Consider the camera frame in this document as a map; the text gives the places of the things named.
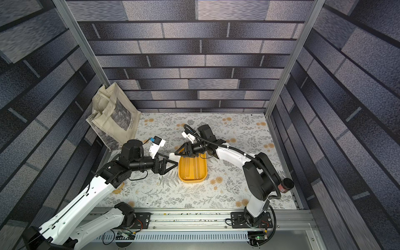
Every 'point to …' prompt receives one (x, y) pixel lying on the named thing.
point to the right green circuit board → (260, 238)
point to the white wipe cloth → (172, 157)
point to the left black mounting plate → (142, 220)
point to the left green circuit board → (125, 235)
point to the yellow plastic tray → (192, 170)
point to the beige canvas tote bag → (115, 119)
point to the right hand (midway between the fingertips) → (176, 154)
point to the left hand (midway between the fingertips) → (172, 160)
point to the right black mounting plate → (246, 220)
